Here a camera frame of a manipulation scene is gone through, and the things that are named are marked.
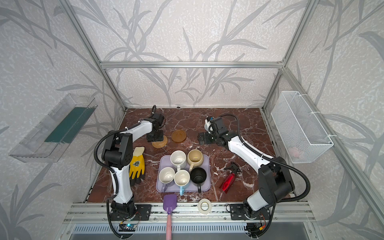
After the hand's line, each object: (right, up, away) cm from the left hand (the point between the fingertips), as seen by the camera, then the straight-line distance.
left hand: (159, 134), depth 101 cm
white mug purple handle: (+9, -21, -17) cm, 29 cm away
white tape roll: (+32, -36, -27) cm, 56 cm away
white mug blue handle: (+18, -23, -19) cm, 35 cm away
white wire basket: (+72, +3, -40) cm, 82 cm away
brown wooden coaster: (+13, -1, +2) cm, 13 cm away
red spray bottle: (+44, -24, -21) cm, 54 cm away
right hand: (+31, +3, -14) cm, 34 cm away
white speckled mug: (+15, -14, -11) cm, 23 cm away
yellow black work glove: (-8, -17, -15) cm, 24 cm away
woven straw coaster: (+1, -7, -2) cm, 7 cm away
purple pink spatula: (+13, -33, -27) cm, 45 cm away
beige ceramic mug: (+25, -14, -10) cm, 30 cm away
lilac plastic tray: (+23, -17, -24) cm, 38 cm away
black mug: (+28, -22, -17) cm, 39 cm away
